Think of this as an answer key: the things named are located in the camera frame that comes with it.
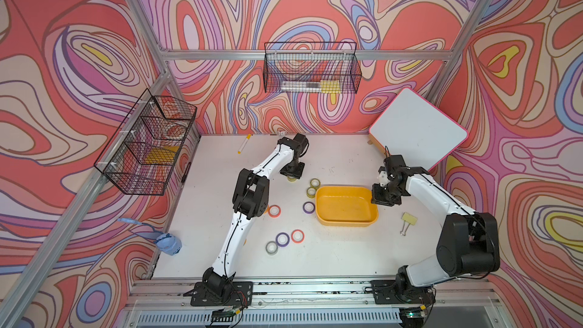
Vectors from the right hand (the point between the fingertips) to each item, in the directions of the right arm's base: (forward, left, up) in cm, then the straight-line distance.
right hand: (377, 206), depth 87 cm
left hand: (+19, +31, -4) cm, 37 cm away
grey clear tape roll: (-13, +42, -5) cm, 44 cm away
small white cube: (+46, +38, -3) cm, 59 cm away
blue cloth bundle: (-12, +76, +2) cm, 77 cm away
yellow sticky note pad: (-3, -14, -6) cm, 15 cm away
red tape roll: (0, +41, -6) cm, 41 cm away
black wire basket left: (+6, +78, +30) cm, 83 cm away
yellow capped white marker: (+39, +58, -4) cm, 70 cm away
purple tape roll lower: (-9, +38, -6) cm, 39 cm away
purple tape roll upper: (+4, +26, -6) cm, 27 cm away
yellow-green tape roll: (+16, +23, -6) cm, 28 cm away
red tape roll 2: (-8, +32, -6) cm, 33 cm away
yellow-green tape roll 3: (+17, +34, -4) cm, 38 cm away
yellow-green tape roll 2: (+11, +25, -6) cm, 28 cm away
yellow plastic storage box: (+4, +11, -7) cm, 14 cm away
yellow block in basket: (+7, +74, +26) cm, 79 cm away
